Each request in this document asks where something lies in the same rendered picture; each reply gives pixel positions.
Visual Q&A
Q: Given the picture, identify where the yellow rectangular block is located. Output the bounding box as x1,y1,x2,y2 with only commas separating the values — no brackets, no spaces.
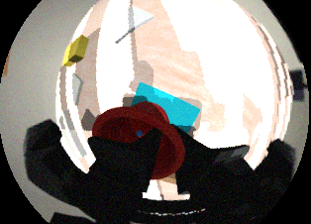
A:
62,35,89,67

